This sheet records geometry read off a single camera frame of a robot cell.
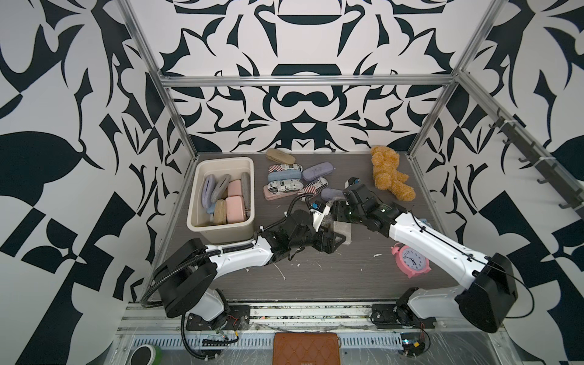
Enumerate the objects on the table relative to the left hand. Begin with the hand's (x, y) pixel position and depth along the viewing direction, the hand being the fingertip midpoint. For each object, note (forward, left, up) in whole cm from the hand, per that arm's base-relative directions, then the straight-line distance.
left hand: (336, 230), depth 77 cm
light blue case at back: (+33, +17, -10) cm, 39 cm away
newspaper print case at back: (+40, +16, -12) cm, 45 cm away
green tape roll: (-30, +55, -12) cm, 64 cm away
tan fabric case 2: (+11, +41, -5) cm, 43 cm away
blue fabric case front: (+15, +46, -7) cm, 49 cm away
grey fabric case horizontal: (+19, +42, -1) cm, 47 cm away
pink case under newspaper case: (+23, +23, -12) cm, 35 cm away
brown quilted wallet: (-31, +12, -13) cm, 35 cm away
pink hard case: (+13, +36, -6) cm, 39 cm away
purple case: (+38, +1, -12) cm, 40 cm away
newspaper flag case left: (+26, +17, -8) cm, 32 cm away
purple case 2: (+23, +48, -2) cm, 53 cm away
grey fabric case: (+22, +33, -4) cm, 40 cm away
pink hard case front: (+26, +39, -8) cm, 47 cm away
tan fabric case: (+47, +19, -11) cm, 52 cm away
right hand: (+9, -1, +1) cm, 9 cm away
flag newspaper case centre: (+28, +3, -12) cm, 30 cm away
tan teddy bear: (+22, -24, 0) cm, 33 cm away
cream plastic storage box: (+8, +48, -4) cm, 49 cm away
